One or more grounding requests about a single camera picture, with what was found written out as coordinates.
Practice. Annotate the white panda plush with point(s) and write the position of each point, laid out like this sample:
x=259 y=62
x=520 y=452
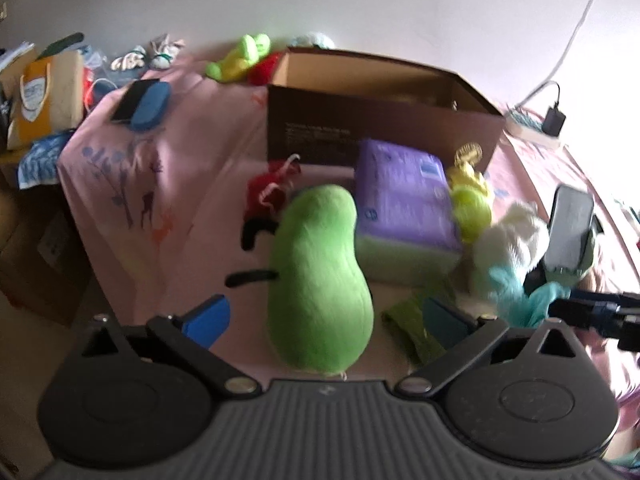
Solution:
x=313 y=40

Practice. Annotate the purple tissue pack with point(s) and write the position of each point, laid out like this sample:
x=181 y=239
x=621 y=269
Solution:
x=405 y=233

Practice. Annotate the white teal plush toy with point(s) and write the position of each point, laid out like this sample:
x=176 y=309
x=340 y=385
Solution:
x=502 y=257

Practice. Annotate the black charger plug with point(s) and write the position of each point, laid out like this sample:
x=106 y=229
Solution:
x=553 y=121

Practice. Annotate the black smartphone on stand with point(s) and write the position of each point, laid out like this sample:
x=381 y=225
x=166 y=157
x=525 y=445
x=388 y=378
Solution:
x=569 y=230

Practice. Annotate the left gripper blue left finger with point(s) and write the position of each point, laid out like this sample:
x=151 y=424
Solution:
x=207 y=322

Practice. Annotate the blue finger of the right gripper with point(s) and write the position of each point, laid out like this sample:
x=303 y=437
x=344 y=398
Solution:
x=612 y=315

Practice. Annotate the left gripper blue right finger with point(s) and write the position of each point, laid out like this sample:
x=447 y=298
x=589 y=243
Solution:
x=447 y=325

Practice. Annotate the blue glasses case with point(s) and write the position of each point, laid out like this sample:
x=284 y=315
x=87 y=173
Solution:
x=151 y=108

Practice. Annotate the lime green plush toy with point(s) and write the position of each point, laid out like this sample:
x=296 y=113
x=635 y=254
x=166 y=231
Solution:
x=248 y=52

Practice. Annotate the white power strip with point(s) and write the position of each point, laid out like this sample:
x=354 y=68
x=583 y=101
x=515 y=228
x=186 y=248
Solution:
x=524 y=128

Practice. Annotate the pink tablecloth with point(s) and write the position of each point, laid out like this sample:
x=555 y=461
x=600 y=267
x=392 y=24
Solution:
x=160 y=215

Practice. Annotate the blue patterned cloth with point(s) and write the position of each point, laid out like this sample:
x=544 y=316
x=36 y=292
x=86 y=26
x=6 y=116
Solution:
x=39 y=166

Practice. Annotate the green cloth piece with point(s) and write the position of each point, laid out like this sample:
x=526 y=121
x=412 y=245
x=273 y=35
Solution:
x=404 y=322

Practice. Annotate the yellow green plush toy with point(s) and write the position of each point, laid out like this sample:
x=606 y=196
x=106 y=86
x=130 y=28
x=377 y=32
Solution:
x=470 y=194

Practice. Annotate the red black plush toy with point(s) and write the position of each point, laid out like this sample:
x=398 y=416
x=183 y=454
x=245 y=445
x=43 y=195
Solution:
x=266 y=197

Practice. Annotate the brown cardboard box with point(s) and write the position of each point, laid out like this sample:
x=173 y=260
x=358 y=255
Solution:
x=322 y=103

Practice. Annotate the large green bean plush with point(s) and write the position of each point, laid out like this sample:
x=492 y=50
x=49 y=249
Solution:
x=320 y=313

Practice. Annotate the white knitted baby shoes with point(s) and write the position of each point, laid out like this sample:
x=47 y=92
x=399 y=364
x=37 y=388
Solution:
x=160 y=54

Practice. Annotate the orange white paper bag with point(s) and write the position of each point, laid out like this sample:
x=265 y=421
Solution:
x=50 y=98

